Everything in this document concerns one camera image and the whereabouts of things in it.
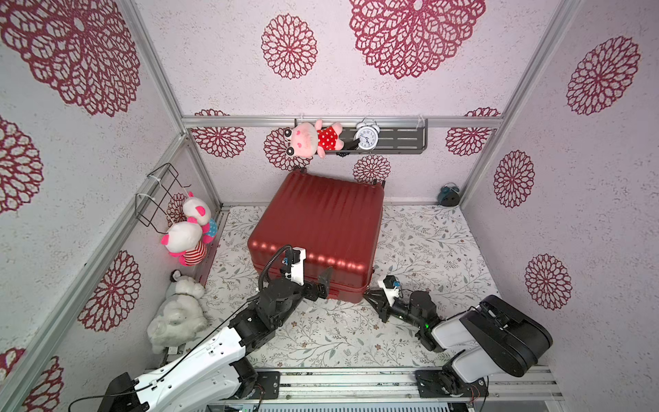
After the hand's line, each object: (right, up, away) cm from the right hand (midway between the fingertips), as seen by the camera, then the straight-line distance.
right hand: (365, 292), depth 84 cm
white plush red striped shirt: (-59, +17, 0) cm, 62 cm away
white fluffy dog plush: (-55, -5, -9) cm, 56 cm away
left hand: (-15, +10, -10) cm, 20 cm away
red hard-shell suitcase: (-9, +23, -2) cm, 25 cm away
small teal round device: (+44, +37, +36) cm, 68 cm away
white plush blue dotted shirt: (-59, +27, +8) cm, 65 cm away
